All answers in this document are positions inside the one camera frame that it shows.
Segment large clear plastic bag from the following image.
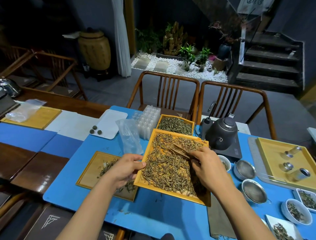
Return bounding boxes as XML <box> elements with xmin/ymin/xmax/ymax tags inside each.
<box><xmin>115</xmin><ymin>118</ymin><xmax>144</xmax><ymax>156</ymax></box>

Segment white curtain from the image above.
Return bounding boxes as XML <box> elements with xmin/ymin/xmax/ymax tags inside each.
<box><xmin>111</xmin><ymin>0</ymin><xmax>133</xmax><ymax>78</ymax></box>

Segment grey table mat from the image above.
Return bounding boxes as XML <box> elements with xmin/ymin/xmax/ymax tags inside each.
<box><xmin>248</xmin><ymin>136</ymin><xmax>316</xmax><ymax>193</ymax></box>

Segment long blue table runner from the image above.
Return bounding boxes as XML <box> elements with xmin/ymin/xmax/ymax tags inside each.
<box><xmin>0</xmin><ymin>123</ymin><xmax>58</xmax><ymax>153</ymax></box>

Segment dark blue pot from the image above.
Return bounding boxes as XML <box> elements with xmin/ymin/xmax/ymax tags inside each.
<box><xmin>217</xmin><ymin>42</ymin><xmax>232</xmax><ymax>60</ymax></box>

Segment metal tea strainer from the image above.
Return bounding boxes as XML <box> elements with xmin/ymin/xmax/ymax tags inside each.
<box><xmin>241</xmin><ymin>179</ymin><xmax>272</xmax><ymax>205</ymax></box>
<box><xmin>233</xmin><ymin>159</ymin><xmax>287</xmax><ymax>184</ymax></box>

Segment dark staircase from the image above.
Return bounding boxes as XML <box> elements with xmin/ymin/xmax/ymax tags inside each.
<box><xmin>228</xmin><ymin>32</ymin><xmax>304</xmax><ymax>92</ymax></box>

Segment person's left forearm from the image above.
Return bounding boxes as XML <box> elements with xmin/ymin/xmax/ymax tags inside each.
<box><xmin>56</xmin><ymin>177</ymin><xmax>131</xmax><ymax>240</ymax></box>

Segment person's left hand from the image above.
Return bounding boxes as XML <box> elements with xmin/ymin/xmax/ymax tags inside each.
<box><xmin>106</xmin><ymin>154</ymin><xmax>146</xmax><ymax>190</ymax></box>

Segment short blue mat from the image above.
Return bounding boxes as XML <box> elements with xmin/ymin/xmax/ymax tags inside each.
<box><xmin>39</xmin><ymin>133</ymin><xmax>84</xmax><ymax>159</ymax></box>

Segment bamboo tweezers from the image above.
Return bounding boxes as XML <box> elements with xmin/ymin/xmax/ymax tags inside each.
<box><xmin>170</xmin><ymin>143</ymin><xmax>199</xmax><ymax>161</ymax></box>

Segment wooden armchair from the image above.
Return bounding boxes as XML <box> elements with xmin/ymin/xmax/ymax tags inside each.
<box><xmin>0</xmin><ymin>193</ymin><xmax>126</xmax><ymax>240</ymax></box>
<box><xmin>197</xmin><ymin>81</ymin><xmax>277</xmax><ymax>140</ymax></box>
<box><xmin>0</xmin><ymin>45</ymin><xmax>88</xmax><ymax>101</ymax></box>
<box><xmin>0</xmin><ymin>192</ymin><xmax>28</xmax><ymax>218</ymax></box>
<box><xmin>126</xmin><ymin>71</ymin><xmax>200</xmax><ymax>123</ymax></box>

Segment person's dark trousers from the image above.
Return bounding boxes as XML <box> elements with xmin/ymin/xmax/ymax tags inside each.
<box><xmin>128</xmin><ymin>233</ymin><xmax>174</xmax><ymax>240</ymax></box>

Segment person's right hand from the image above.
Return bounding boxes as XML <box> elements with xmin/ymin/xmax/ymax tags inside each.
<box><xmin>189</xmin><ymin>146</ymin><xmax>234</xmax><ymax>197</ymax></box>

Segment white rectangular plate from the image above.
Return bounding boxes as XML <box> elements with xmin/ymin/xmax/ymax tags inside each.
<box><xmin>89</xmin><ymin>109</ymin><xmax>128</xmax><ymax>140</ymax></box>

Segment white table mat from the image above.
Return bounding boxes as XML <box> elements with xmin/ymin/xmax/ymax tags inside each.
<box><xmin>44</xmin><ymin>110</ymin><xmax>74</xmax><ymax>134</ymax></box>
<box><xmin>59</xmin><ymin>113</ymin><xmax>100</xmax><ymax>141</ymax></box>

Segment white tea cup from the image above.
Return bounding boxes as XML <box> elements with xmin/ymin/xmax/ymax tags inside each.
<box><xmin>218</xmin><ymin>155</ymin><xmax>232</xmax><ymax>172</ymax></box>

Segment small green potted plant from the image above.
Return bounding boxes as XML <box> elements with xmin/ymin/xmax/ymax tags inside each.
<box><xmin>178</xmin><ymin>44</ymin><xmax>197</xmax><ymax>72</ymax></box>
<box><xmin>196</xmin><ymin>47</ymin><xmax>213</xmax><ymax>73</ymax></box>

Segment large light wooden tray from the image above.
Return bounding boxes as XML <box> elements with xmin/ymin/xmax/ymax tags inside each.
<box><xmin>256</xmin><ymin>137</ymin><xmax>316</xmax><ymax>193</ymax></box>

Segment white pebble bed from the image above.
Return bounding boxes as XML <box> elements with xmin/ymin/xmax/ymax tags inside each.
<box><xmin>131</xmin><ymin>51</ymin><xmax>229</xmax><ymax>83</ymax></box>

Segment green garden plants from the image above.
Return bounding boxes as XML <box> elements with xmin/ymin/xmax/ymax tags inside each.
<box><xmin>135</xmin><ymin>21</ymin><xmax>188</xmax><ymax>56</ymax></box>

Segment small clear plastic bag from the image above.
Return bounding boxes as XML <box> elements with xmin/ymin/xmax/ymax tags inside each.
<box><xmin>5</xmin><ymin>99</ymin><xmax>47</xmax><ymax>123</ymax></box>

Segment silver tin canister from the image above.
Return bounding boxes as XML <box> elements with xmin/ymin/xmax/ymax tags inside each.
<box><xmin>0</xmin><ymin>77</ymin><xmax>22</xmax><ymax>98</ymax></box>

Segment small yellow bamboo board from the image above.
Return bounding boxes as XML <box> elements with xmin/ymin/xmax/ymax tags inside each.
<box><xmin>1</xmin><ymin>106</ymin><xmax>62</xmax><ymax>131</ymax></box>

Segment dark grey kettle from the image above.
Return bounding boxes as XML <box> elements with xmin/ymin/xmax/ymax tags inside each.
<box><xmin>205</xmin><ymin>102</ymin><xmax>239</xmax><ymax>151</ymax></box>

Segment brown stump pot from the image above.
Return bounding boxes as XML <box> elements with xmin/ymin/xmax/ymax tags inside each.
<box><xmin>212</xmin><ymin>57</ymin><xmax>227</xmax><ymax>72</ymax></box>

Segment rectangular wooden tray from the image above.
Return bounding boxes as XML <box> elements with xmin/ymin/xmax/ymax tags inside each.
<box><xmin>75</xmin><ymin>151</ymin><xmax>139</xmax><ymax>202</ymax></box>

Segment square wooden tray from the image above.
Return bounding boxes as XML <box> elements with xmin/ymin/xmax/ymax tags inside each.
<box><xmin>133</xmin><ymin>128</ymin><xmax>212</xmax><ymax>207</ymax></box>

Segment deep wooden tray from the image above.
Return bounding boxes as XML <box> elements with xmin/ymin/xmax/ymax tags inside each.
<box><xmin>156</xmin><ymin>113</ymin><xmax>196</xmax><ymax>136</ymax></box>

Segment grey brown cloth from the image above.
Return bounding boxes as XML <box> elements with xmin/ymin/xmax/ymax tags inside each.
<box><xmin>207</xmin><ymin>195</ymin><xmax>237</xmax><ymax>239</ymax></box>

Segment white hanging scroll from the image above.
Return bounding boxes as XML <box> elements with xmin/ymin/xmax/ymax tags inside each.
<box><xmin>237</xmin><ymin>0</ymin><xmax>275</xmax><ymax>15</ymax></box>

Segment large woven jar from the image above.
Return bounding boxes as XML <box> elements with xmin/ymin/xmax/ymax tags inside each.
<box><xmin>78</xmin><ymin>27</ymin><xmax>112</xmax><ymax>72</ymax></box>

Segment person's right forearm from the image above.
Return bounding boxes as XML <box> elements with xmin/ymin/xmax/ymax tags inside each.
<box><xmin>212</xmin><ymin>183</ymin><xmax>276</xmax><ymax>240</ymax></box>

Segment black kettle on heater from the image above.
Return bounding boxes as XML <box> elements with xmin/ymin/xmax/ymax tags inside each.
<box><xmin>199</xmin><ymin>118</ymin><xmax>243</xmax><ymax>161</ymax></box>

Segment white round bowl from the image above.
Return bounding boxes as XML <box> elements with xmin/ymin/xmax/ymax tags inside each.
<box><xmin>281</xmin><ymin>198</ymin><xmax>313</xmax><ymax>225</ymax></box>

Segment large blue mat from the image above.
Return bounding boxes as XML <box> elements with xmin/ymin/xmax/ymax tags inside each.
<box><xmin>42</xmin><ymin>105</ymin><xmax>316</xmax><ymax>240</ymax></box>

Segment white rectangular dish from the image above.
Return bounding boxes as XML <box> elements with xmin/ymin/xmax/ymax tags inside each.
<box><xmin>293</xmin><ymin>188</ymin><xmax>316</xmax><ymax>213</ymax></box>

